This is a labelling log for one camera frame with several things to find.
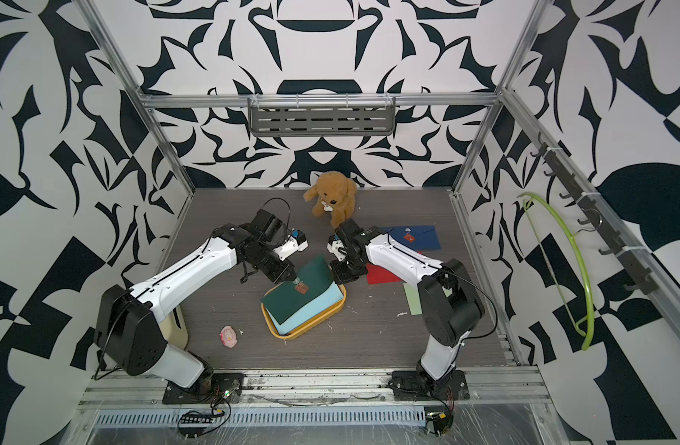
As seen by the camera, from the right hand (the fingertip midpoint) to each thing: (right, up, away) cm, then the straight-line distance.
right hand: (336, 275), depth 87 cm
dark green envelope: (-7, +1, -4) cm, 8 cm away
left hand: (-13, +2, -5) cm, 14 cm away
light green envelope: (+25, -8, +4) cm, 27 cm away
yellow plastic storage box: (-7, -12, -8) cm, 16 cm away
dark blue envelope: (+30, +10, +18) cm, 36 cm away
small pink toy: (-31, -16, -6) cm, 36 cm away
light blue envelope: (-2, -6, -1) cm, 7 cm away
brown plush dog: (0, +26, +9) cm, 28 cm away
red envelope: (+12, +2, -8) cm, 14 cm away
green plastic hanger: (+52, -2, -30) cm, 60 cm away
